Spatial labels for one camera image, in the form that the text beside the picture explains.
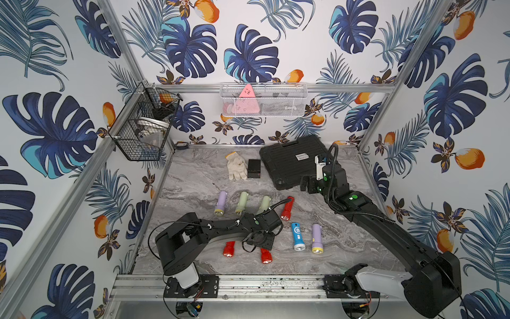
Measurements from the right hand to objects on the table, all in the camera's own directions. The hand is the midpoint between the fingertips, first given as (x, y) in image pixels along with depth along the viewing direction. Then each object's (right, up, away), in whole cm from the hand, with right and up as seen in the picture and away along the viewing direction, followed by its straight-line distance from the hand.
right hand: (311, 174), depth 81 cm
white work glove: (-34, +3, +29) cm, 44 cm away
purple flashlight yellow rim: (-40, -17, +11) cm, 45 cm away
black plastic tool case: (-7, +5, +23) cm, 24 cm away
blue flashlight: (-5, -28, +2) cm, 28 cm away
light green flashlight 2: (-19, -15, +13) cm, 27 cm away
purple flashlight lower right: (+2, -30, 0) cm, 30 cm away
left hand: (-18, -29, +2) cm, 34 cm away
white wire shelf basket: (-21, +34, +11) cm, 42 cm away
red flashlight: (-9, -18, +11) cm, 23 cm away
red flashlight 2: (-34, -31, 0) cm, 46 cm away
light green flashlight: (-30, -14, +14) cm, 36 cm away
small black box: (-24, +2, +25) cm, 35 cm away
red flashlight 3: (-19, -33, -2) cm, 38 cm away
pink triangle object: (-27, +32, +9) cm, 43 cm away
